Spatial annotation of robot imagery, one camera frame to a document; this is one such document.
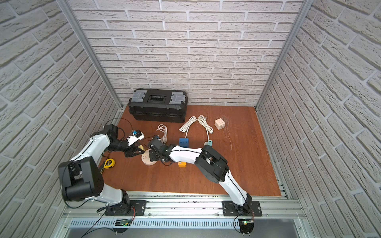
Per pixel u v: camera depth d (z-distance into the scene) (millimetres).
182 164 870
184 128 1025
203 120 1068
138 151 807
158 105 976
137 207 729
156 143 725
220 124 1031
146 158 879
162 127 994
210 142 905
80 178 472
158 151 696
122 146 728
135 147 758
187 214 730
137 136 744
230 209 739
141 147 824
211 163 537
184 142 894
